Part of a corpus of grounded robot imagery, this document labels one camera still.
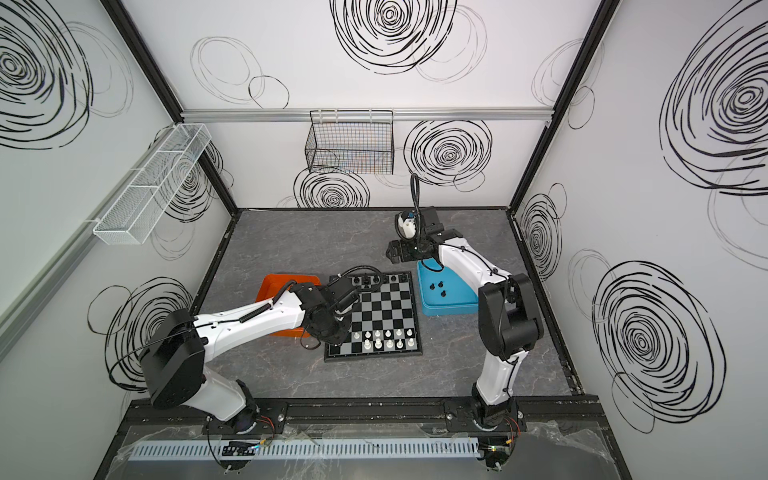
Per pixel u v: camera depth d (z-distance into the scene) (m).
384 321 0.89
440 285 0.98
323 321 0.60
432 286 0.97
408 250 0.82
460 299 0.96
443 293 0.96
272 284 0.99
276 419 0.74
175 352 0.43
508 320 0.48
